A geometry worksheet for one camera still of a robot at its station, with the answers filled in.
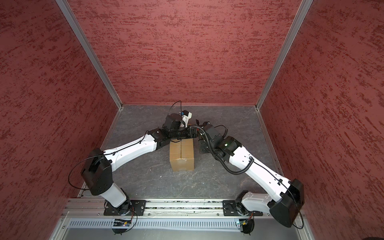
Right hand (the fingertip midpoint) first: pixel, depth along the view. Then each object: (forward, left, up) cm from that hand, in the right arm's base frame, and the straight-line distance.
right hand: (201, 147), depth 76 cm
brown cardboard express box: (-2, +10, -2) cm, 11 cm away
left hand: (+7, 0, +2) cm, 8 cm away
